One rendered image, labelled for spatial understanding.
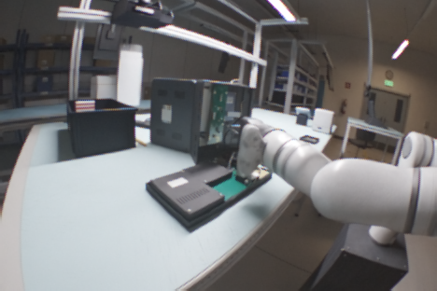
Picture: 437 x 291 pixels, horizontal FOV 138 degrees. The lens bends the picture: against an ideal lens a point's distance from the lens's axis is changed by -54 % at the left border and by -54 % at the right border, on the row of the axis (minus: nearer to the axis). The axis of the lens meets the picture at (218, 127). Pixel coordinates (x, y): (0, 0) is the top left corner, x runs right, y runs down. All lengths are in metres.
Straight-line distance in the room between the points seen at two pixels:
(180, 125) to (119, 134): 0.18
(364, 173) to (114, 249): 0.30
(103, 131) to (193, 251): 0.38
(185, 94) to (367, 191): 0.45
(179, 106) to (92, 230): 0.38
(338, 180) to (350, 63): 6.94
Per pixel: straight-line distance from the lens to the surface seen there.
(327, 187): 0.20
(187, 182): 0.33
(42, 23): 4.58
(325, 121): 1.21
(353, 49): 7.24
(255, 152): 0.30
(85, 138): 0.51
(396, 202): 0.20
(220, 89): 0.47
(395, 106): 7.25
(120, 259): 0.25
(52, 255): 0.28
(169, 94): 0.53
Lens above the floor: 1.20
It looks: 13 degrees down
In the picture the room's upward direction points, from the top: 6 degrees clockwise
